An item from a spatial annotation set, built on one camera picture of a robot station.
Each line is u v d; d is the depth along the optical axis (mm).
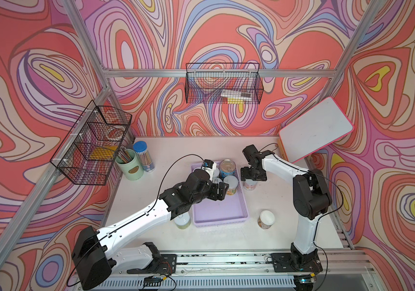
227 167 920
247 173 862
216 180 931
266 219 784
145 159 955
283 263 723
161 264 733
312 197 514
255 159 715
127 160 917
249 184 927
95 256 383
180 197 540
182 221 775
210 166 651
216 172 959
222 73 878
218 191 651
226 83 959
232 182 899
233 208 895
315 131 1099
